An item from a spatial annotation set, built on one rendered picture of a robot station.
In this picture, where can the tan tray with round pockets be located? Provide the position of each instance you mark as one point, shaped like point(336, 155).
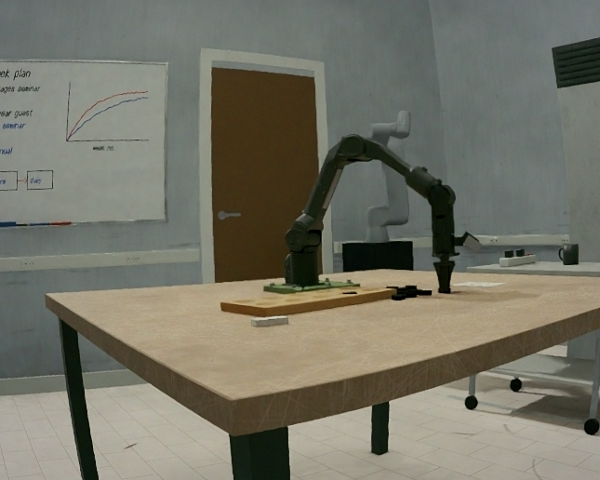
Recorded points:
point(314, 303)

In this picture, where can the white sheet of paper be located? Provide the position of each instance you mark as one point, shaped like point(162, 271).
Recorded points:
point(475, 284)

